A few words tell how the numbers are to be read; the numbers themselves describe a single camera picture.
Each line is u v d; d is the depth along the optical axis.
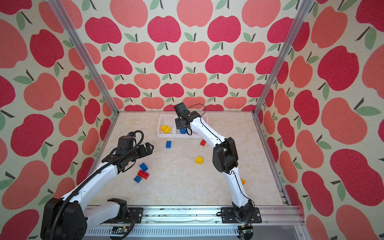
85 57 0.88
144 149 0.76
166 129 1.07
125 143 0.64
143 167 0.89
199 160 0.93
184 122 0.68
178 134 1.05
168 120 1.14
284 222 0.74
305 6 0.69
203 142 1.01
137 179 0.85
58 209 0.40
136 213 0.75
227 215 0.73
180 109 0.74
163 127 1.08
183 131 1.06
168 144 1.01
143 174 0.87
